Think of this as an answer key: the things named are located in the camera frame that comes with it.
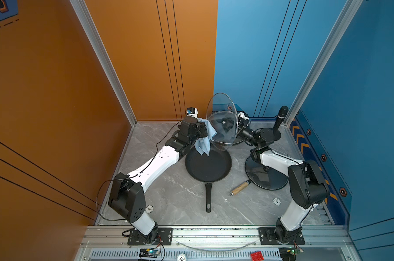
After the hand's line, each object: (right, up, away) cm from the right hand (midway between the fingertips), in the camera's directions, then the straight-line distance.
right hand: (226, 121), depth 73 cm
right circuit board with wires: (+29, -57, -3) cm, 64 cm away
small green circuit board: (-34, -58, -2) cm, 67 cm away
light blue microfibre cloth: (-10, -11, +8) cm, 17 cm away
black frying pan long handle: (-7, -26, +19) cm, 33 cm away
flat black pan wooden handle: (+11, -34, +14) cm, 39 cm away
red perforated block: (+12, -58, -5) cm, 59 cm away
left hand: (-9, +1, +9) cm, 12 cm away
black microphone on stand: (+35, +7, +20) cm, 41 cm away
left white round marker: (-38, -44, +9) cm, 58 cm away
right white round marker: (+28, -41, +11) cm, 50 cm away
